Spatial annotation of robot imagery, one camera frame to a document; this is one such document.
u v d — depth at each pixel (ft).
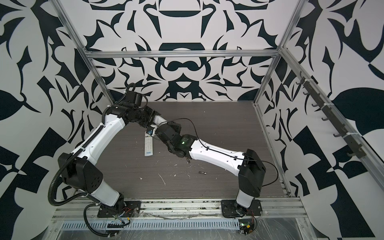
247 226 2.32
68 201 1.42
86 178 1.43
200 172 2.83
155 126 2.21
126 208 2.38
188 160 2.94
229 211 2.39
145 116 2.37
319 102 1.97
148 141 3.16
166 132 1.79
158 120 2.52
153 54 3.11
